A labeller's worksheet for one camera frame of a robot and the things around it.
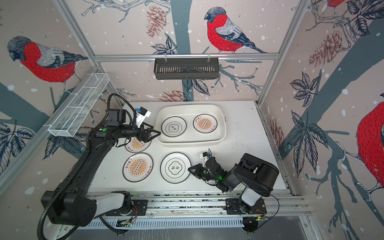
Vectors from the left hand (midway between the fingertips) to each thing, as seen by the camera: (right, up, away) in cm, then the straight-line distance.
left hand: (154, 130), depth 73 cm
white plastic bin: (+17, 0, +35) cm, 39 cm away
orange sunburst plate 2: (-14, -24, +15) cm, 32 cm away
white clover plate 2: (+8, -23, +12) cm, 27 cm away
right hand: (+16, -25, +9) cm, 31 cm away
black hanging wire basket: (+1, +42, +34) cm, 54 cm away
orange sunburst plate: (+28, +1, +34) cm, 44 cm away
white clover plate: (+5, -1, +31) cm, 32 cm away
